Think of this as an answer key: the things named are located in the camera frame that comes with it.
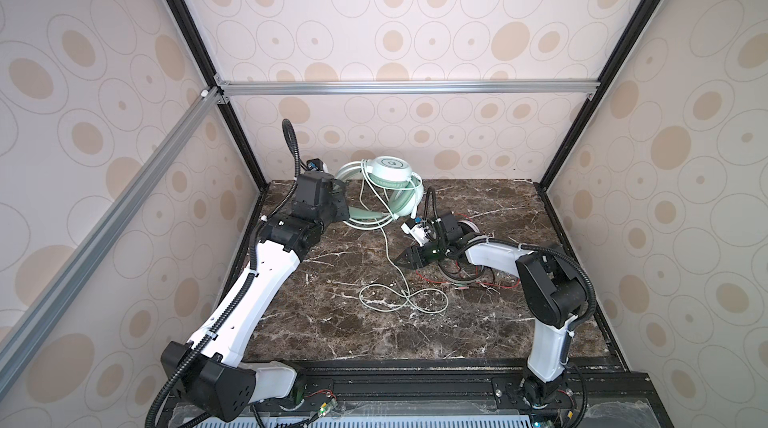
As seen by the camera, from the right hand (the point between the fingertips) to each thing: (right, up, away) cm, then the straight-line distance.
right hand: (401, 259), depth 91 cm
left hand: (-14, +19, -18) cm, 30 cm away
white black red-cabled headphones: (+23, +10, +5) cm, 25 cm away
